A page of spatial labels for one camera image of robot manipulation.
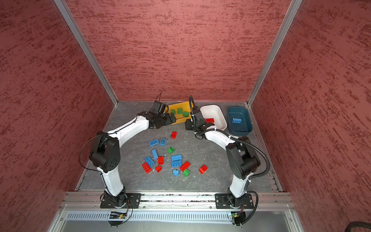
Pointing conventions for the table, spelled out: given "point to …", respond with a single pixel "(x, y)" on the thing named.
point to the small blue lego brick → (176, 172)
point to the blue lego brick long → (153, 143)
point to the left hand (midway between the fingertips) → (170, 123)
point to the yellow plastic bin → (179, 117)
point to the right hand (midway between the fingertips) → (187, 125)
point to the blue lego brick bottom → (150, 161)
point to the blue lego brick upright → (164, 141)
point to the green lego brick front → (186, 173)
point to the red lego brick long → (147, 167)
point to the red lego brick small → (158, 168)
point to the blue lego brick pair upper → (176, 157)
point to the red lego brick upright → (160, 160)
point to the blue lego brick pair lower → (176, 164)
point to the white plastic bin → (213, 111)
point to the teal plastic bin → (244, 128)
